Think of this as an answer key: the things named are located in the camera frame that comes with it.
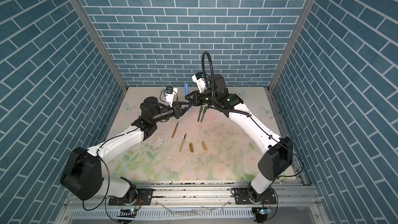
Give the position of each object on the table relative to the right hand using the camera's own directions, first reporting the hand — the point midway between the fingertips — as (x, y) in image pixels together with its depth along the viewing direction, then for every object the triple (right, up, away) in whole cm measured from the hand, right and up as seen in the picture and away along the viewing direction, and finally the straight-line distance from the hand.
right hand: (184, 95), depth 73 cm
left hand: (+3, -5, +1) cm, 6 cm away
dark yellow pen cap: (+2, -30, +17) cm, 34 cm away
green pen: (+6, -9, +35) cm, 37 cm away
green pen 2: (+9, -11, +33) cm, 36 cm away
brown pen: (-10, -21, +26) cm, 35 cm away
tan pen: (-4, -27, +19) cm, 34 cm away
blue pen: (+2, -5, +1) cm, 5 cm away
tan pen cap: (+9, -29, +18) cm, 36 cm away
